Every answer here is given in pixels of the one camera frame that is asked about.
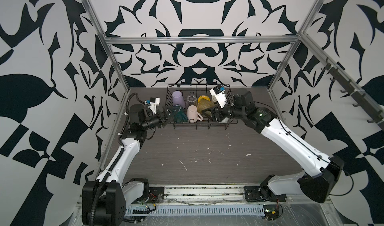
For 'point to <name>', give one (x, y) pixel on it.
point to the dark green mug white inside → (179, 115)
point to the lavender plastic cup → (177, 99)
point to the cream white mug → (225, 120)
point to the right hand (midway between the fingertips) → (208, 106)
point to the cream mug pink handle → (192, 114)
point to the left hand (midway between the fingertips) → (177, 110)
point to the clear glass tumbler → (191, 98)
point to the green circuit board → (271, 212)
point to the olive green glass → (203, 104)
